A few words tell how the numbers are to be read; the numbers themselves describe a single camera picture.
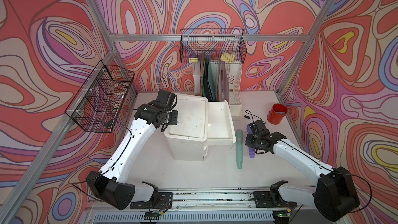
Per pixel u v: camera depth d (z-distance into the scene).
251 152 0.77
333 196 0.41
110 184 0.37
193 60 0.82
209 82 0.89
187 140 0.68
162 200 0.73
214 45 0.96
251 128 0.70
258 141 0.61
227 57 0.91
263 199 0.73
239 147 0.89
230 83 1.19
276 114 0.96
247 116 1.05
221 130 0.80
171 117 0.66
